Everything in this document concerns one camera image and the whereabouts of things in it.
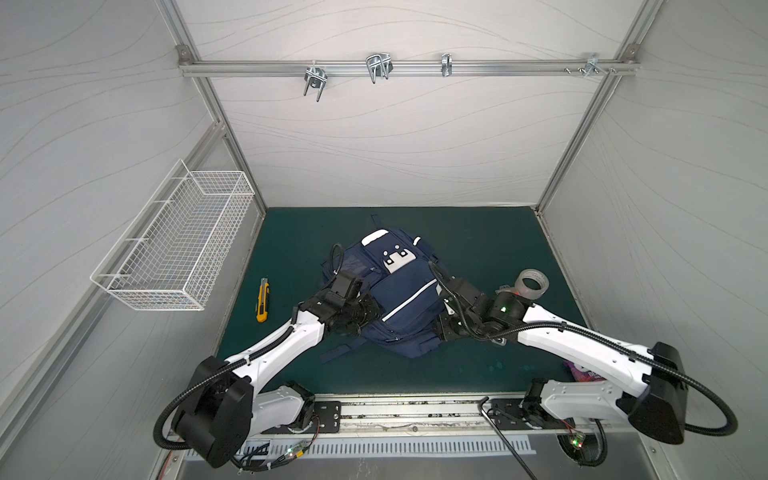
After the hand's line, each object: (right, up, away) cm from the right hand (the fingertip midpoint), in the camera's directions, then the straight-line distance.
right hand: (441, 318), depth 77 cm
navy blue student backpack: (-12, +12, +16) cm, 23 cm away
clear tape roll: (+31, +3, +18) cm, 36 cm away
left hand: (-14, +1, +6) cm, 15 cm away
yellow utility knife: (-54, +1, +16) cm, 56 cm away
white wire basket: (-64, +17, -9) cm, 67 cm away
